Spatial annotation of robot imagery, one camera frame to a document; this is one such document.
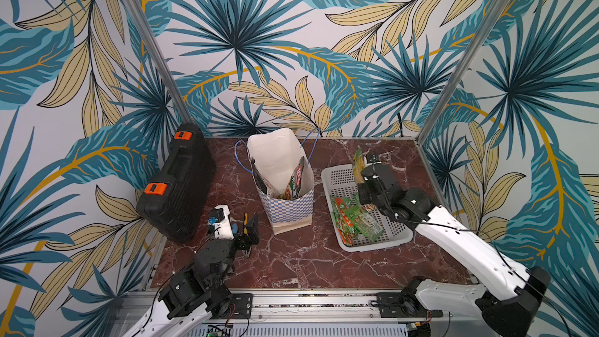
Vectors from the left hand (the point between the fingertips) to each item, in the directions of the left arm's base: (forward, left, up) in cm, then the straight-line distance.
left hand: (245, 219), depth 72 cm
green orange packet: (+7, -41, -15) cm, 44 cm away
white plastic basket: (+26, -34, -15) cm, 45 cm away
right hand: (+11, -39, +5) cm, 41 cm away
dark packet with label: (+15, -15, -2) cm, 22 cm away
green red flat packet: (+5, -33, -11) cm, 35 cm away
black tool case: (+4, +22, +2) cm, 23 cm away
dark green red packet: (+13, -3, +5) cm, 14 cm away
